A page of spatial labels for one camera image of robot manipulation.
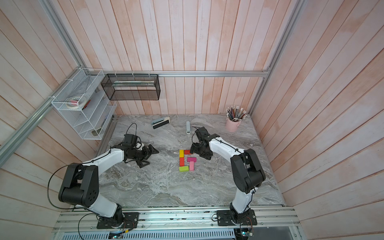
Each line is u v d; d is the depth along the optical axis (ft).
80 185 1.47
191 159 3.14
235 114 3.51
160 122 3.64
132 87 3.31
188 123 3.65
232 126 3.45
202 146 2.20
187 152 3.25
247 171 1.61
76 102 2.25
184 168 2.99
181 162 3.12
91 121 2.57
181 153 3.22
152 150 2.71
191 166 3.02
